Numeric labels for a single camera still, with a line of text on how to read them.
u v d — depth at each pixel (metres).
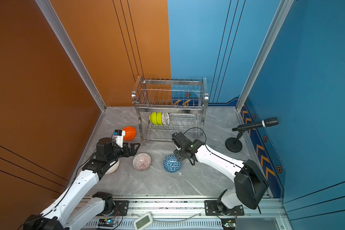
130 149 0.72
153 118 0.99
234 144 0.96
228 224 0.70
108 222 0.70
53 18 0.73
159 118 0.99
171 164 0.88
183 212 0.73
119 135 0.71
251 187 0.40
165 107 0.71
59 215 0.41
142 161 0.89
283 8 0.70
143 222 0.68
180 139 0.63
